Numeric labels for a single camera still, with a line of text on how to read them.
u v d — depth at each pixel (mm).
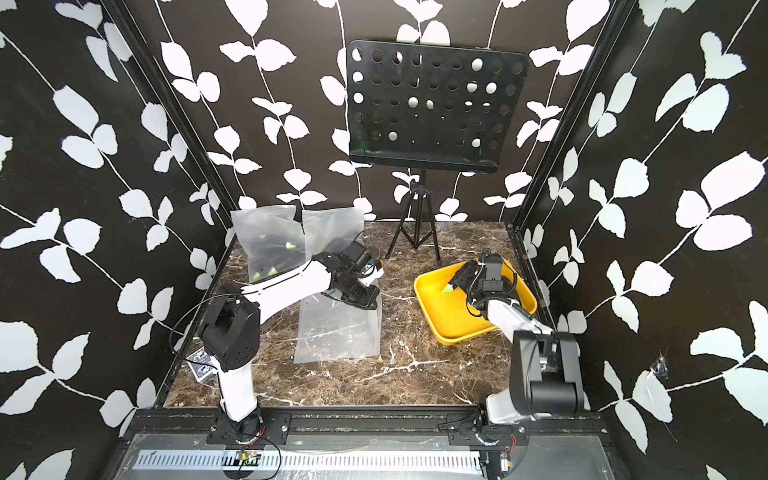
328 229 1108
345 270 676
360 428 749
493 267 731
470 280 837
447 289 919
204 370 818
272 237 1091
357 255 731
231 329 486
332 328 922
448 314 933
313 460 701
